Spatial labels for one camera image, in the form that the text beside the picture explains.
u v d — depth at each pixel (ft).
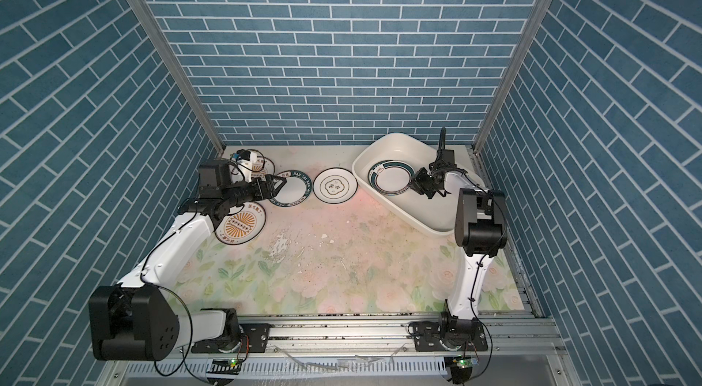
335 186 3.55
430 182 3.00
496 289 2.71
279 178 2.52
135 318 1.34
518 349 2.41
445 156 2.79
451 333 2.18
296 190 3.39
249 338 2.38
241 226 3.15
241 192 2.28
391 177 3.59
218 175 2.07
